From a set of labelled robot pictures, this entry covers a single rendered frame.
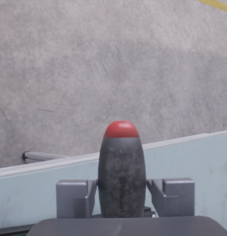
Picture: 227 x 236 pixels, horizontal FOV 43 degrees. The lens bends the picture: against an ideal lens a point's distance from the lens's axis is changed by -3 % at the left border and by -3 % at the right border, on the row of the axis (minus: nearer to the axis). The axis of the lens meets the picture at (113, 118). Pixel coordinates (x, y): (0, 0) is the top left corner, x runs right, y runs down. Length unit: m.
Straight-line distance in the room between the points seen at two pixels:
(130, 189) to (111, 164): 0.02
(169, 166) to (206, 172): 0.11
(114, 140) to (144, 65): 1.77
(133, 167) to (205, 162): 0.42
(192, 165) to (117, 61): 1.30
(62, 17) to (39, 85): 0.39
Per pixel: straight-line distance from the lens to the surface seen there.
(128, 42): 1.86
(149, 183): 0.16
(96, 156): 0.39
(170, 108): 2.07
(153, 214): 0.43
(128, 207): 0.16
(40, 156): 1.24
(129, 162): 0.16
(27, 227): 0.34
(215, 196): 0.61
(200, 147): 0.55
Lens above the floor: 1.31
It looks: 50 degrees down
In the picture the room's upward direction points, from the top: 87 degrees clockwise
